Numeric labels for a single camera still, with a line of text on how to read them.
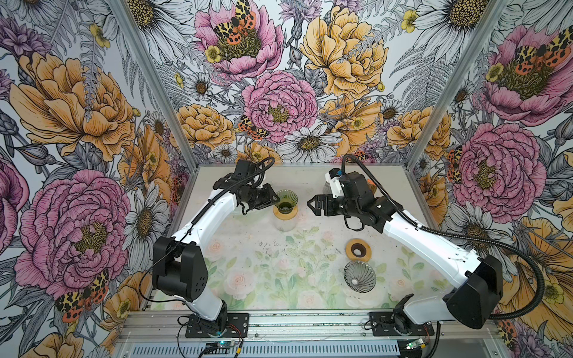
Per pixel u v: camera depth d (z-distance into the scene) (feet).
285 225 3.26
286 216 2.93
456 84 2.94
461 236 1.46
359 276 2.69
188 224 1.60
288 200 2.92
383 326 2.43
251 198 2.33
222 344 2.34
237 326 2.44
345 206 2.12
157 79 2.92
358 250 3.01
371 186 3.34
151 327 2.48
